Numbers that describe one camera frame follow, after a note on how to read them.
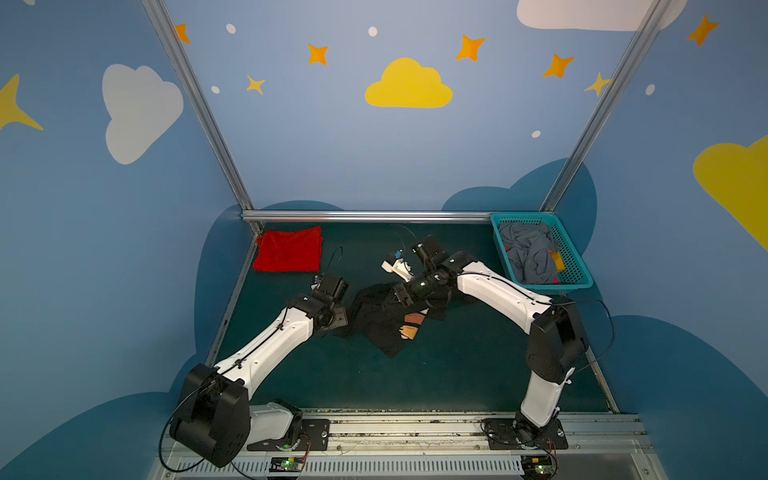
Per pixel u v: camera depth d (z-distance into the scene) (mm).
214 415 399
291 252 1123
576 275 990
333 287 662
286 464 710
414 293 745
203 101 840
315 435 736
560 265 1048
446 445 737
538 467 712
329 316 613
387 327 910
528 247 1046
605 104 853
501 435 745
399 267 769
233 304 1009
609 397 859
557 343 478
